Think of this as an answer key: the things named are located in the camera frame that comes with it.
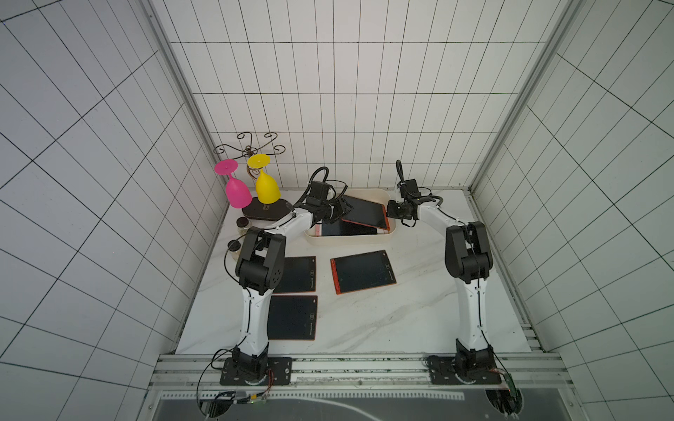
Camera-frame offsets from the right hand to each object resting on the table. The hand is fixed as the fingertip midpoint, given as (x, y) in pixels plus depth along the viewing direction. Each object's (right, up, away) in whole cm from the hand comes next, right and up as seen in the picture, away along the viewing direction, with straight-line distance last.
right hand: (393, 205), depth 108 cm
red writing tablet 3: (-11, -3, +5) cm, 12 cm away
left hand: (-19, -3, -10) cm, 22 cm away
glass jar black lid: (-59, -7, -13) cm, 61 cm away
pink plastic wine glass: (-59, +3, -16) cm, 61 cm away
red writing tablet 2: (-38, -38, -24) cm, 59 cm away
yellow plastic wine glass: (-48, +5, -17) cm, 52 cm away
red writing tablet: (-15, -25, -15) cm, 32 cm away
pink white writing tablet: (-20, -10, 0) cm, 22 cm away
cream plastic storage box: (-6, +4, +1) cm, 7 cm away
